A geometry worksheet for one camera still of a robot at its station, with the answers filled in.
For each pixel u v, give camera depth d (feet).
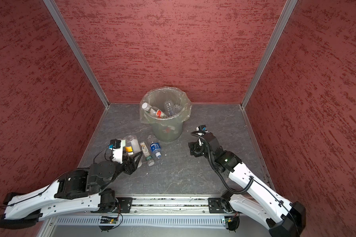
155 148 2.94
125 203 2.46
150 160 2.83
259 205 1.74
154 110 2.90
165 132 2.93
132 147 2.15
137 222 2.54
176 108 2.94
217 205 2.43
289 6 2.33
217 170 1.67
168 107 3.10
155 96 3.04
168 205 2.48
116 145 1.71
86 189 1.48
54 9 2.34
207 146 1.75
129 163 1.78
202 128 2.15
